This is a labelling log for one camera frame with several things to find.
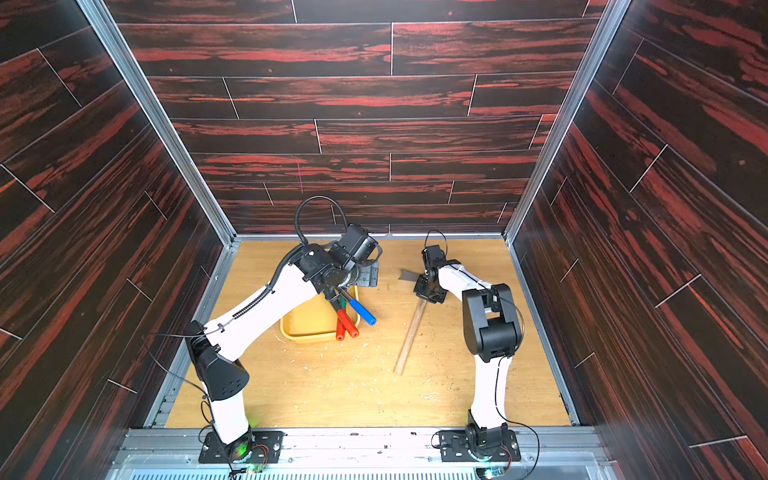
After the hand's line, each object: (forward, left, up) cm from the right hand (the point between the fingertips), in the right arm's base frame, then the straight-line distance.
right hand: (429, 293), depth 103 cm
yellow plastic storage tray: (-15, +36, +5) cm, 39 cm away
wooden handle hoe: (+7, +8, 0) cm, 11 cm away
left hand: (-10, +20, +25) cm, 33 cm away
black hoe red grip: (-20, +27, +9) cm, 35 cm away
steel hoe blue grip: (-13, +22, +9) cm, 27 cm away
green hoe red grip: (-17, +26, +11) cm, 33 cm away
